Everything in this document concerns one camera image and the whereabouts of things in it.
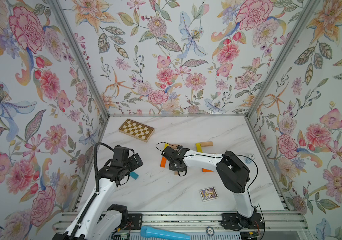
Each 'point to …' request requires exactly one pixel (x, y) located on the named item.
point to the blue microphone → (147, 232)
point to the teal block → (134, 175)
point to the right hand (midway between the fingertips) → (174, 165)
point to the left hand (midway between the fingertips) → (138, 160)
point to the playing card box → (208, 193)
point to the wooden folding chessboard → (138, 130)
